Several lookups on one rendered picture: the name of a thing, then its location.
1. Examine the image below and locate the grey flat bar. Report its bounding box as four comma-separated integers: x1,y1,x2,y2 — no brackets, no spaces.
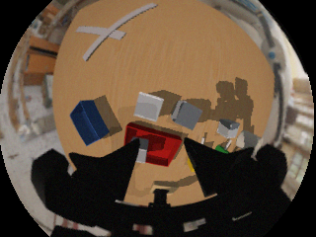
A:
75,25,126,40
82,4,157,60

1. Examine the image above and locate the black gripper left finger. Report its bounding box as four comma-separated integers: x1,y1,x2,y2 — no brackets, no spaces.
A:
68,138,141,201

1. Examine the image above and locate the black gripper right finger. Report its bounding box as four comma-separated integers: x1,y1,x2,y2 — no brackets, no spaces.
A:
185,138,256,198

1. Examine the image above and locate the blue open-top tray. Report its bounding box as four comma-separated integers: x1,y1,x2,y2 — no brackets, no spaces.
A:
70,100,110,146

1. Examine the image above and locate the red tray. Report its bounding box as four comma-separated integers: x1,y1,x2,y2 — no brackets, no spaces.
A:
123,122,182,167

